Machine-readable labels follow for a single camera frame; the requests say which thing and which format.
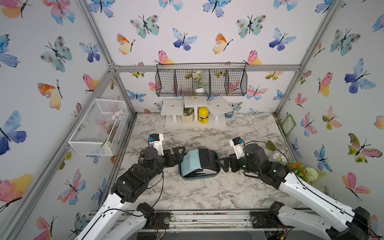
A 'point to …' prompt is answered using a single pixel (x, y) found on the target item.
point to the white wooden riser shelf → (173, 110)
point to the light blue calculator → (191, 162)
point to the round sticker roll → (279, 158)
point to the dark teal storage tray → (204, 175)
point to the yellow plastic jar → (203, 115)
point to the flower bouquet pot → (306, 173)
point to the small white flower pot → (199, 84)
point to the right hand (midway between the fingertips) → (224, 157)
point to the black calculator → (207, 158)
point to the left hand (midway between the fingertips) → (179, 148)
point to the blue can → (229, 114)
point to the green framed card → (288, 124)
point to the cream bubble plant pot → (187, 119)
